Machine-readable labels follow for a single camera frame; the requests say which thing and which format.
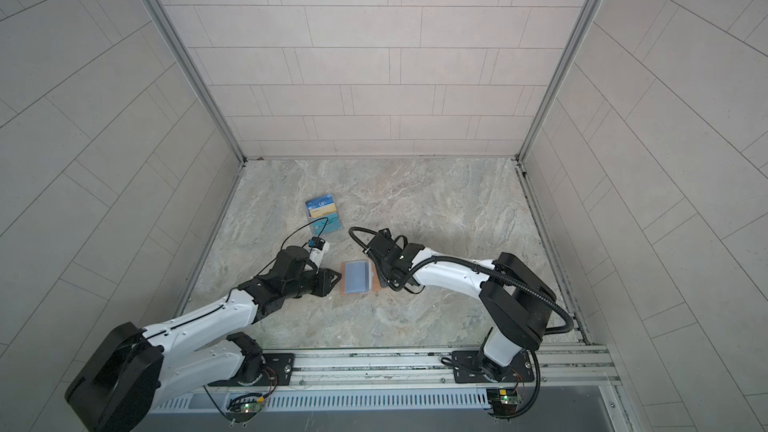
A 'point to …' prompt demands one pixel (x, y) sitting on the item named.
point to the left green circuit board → (250, 407)
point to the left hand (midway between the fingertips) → (346, 274)
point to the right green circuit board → (504, 396)
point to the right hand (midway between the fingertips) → (387, 276)
